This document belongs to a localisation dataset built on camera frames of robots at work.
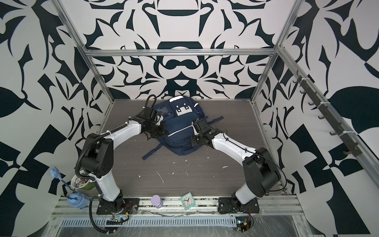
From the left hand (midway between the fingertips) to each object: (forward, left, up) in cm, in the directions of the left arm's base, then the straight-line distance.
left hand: (167, 130), depth 93 cm
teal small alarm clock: (-38, -12, -6) cm, 40 cm away
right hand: (-6, -16, +1) cm, 17 cm away
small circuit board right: (-48, -37, -9) cm, 61 cm away
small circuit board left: (-44, +24, -11) cm, 51 cm away
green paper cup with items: (-30, +38, +1) cm, 49 cm away
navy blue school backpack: (+11, -6, +1) cm, 12 cm away
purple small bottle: (-39, +3, 0) cm, 39 cm away
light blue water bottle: (-37, +39, -1) cm, 54 cm away
